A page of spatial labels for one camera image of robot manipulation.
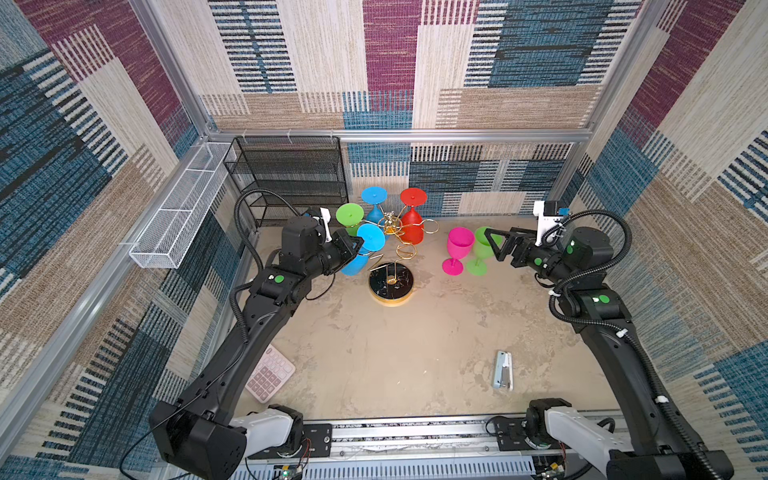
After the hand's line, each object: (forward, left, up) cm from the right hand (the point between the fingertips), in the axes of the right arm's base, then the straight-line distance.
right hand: (498, 235), depth 69 cm
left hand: (+2, +30, 0) cm, 30 cm away
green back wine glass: (+13, +35, -5) cm, 38 cm away
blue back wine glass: (+21, +29, -5) cm, 36 cm away
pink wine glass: (+16, +2, -22) cm, 27 cm away
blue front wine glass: (+3, +29, -4) cm, 29 cm away
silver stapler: (-22, -4, -32) cm, 39 cm away
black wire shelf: (+45, +53, -14) cm, 71 cm away
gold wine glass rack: (+9, +24, -33) cm, 42 cm away
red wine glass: (+9, +19, -6) cm, 22 cm away
